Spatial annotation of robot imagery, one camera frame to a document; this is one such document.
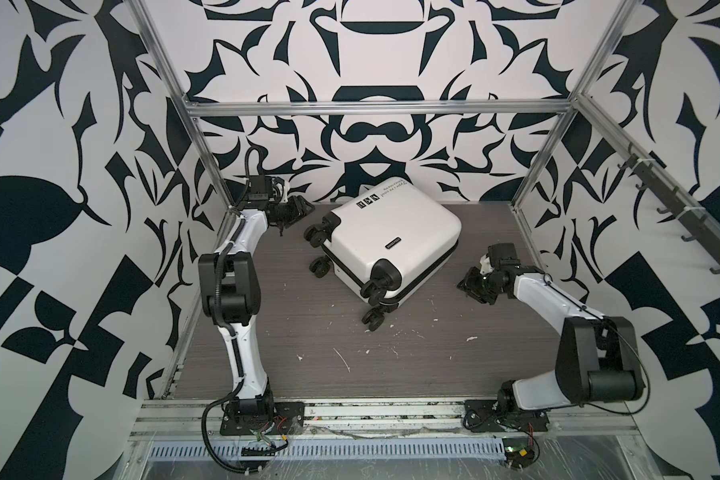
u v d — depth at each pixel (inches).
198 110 37.1
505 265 28.1
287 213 34.3
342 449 25.5
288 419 29.1
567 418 29.9
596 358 17.3
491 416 30.1
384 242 32.0
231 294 21.9
